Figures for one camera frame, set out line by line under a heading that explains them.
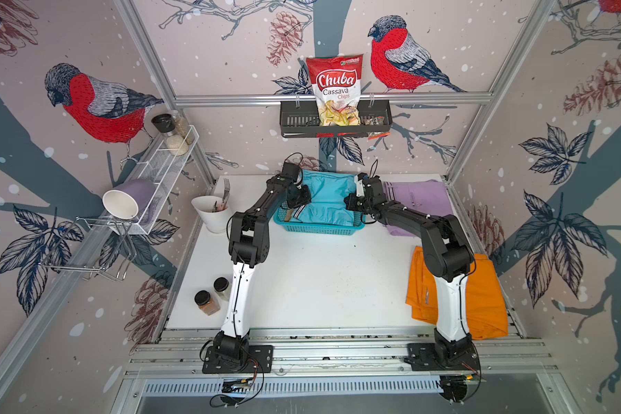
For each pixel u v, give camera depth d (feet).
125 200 2.00
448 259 1.84
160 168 2.67
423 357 2.39
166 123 2.55
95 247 1.91
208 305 2.58
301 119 3.11
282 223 3.21
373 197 2.67
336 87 2.65
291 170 2.90
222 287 2.54
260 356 2.42
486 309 2.88
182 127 2.80
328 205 3.40
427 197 3.65
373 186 2.67
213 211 3.17
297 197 3.06
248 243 2.09
